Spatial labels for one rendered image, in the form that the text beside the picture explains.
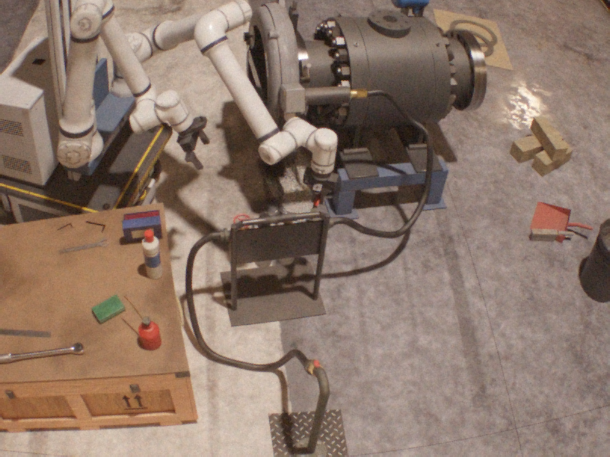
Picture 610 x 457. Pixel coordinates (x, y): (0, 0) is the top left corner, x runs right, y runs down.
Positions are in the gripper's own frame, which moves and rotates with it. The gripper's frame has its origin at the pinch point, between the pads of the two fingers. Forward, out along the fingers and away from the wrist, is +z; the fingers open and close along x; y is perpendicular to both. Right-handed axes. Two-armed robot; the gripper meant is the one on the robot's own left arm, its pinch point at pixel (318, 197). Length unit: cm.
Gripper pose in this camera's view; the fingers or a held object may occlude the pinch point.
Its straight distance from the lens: 285.9
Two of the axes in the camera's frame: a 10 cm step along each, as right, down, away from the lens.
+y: -2.6, 7.0, -6.6
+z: -0.9, 6.6, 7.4
